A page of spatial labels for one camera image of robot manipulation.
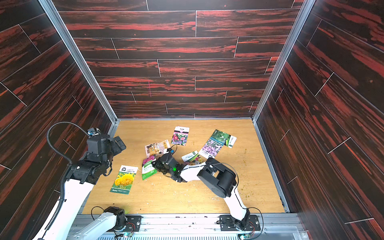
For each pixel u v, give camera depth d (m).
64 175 0.45
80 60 0.84
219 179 0.51
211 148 1.02
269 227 0.73
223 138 1.08
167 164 0.69
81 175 0.45
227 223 0.74
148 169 0.86
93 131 0.58
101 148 0.51
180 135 1.11
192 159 0.98
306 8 0.66
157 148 1.02
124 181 0.89
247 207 0.64
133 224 0.72
